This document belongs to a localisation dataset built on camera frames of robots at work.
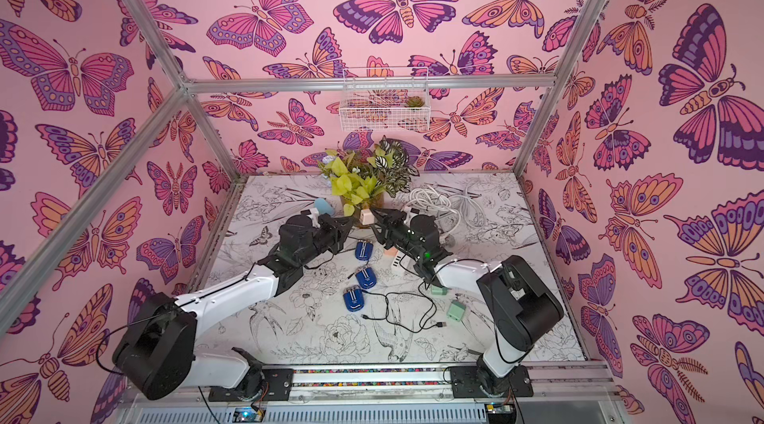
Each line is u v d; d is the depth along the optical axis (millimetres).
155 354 421
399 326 832
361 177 881
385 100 953
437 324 833
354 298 853
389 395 731
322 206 1108
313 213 799
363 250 948
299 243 640
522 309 460
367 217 811
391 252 949
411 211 838
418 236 669
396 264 922
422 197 1108
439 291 880
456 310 840
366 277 897
